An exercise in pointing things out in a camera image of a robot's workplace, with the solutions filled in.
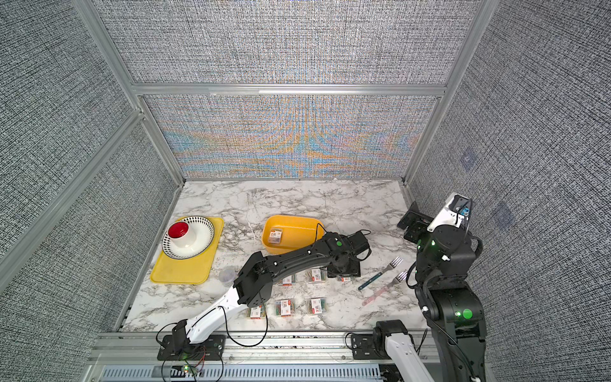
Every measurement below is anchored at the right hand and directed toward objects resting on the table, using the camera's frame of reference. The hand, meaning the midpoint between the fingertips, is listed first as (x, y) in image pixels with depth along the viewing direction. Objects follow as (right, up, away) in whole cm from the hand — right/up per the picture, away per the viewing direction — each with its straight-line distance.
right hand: (437, 206), depth 56 cm
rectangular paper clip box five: (-27, -25, +31) cm, 48 cm away
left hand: (-12, -26, +30) cm, 41 cm away
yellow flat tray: (-72, -25, +35) cm, 84 cm away
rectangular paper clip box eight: (-17, -27, +30) cm, 43 cm away
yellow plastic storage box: (-37, -13, +45) cm, 59 cm away
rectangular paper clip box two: (-47, -35, +22) cm, 63 cm away
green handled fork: (+4, -22, +35) cm, 41 cm away
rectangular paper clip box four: (-43, -13, +42) cm, 61 cm away
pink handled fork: (+5, -27, +32) cm, 42 cm away
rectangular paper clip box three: (-38, -35, +24) cm, 57 cm away
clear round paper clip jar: (-59, -26, +30) cm, 71 cm away
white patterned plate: (-73, -11, +44) cm, 86 cm away
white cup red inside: (-81, -12, +40) cm, 91 cm away
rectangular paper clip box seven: (-27, -34, +24) cm, 50 cm away
